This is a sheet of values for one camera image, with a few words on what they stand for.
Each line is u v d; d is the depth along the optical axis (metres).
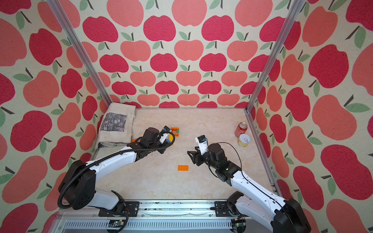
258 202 0.45
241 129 0.96
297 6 0.69
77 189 0.43
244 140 0.96
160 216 0.72
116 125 1.04
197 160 0.69
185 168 0.89
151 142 0.67
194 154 0.69
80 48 0.85
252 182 0.51
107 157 0.51
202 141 0.68
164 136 0.76
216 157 0.60
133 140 0.99
